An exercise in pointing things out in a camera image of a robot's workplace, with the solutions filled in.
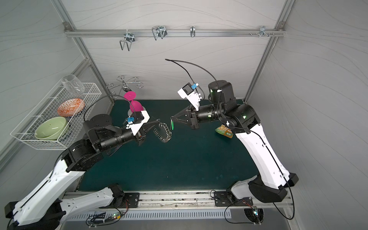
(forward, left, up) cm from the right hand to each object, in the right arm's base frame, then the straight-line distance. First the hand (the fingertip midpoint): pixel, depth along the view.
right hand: (173, 118), depth 51 cm
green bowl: (0, +53, -9) cm, 54 cm away
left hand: (+1, +7, -3) cm, 8 cm away
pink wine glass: (+28, +31, -25) cm, 48 cm away
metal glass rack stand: (+39, +39, -15) cm, 57 cm away
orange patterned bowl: (+14, +55, -11) cm, 58 cm away
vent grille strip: (-26, +6, -46) cm, 53 cm away
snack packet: (+24, -30, -44) cm, 58 cm away
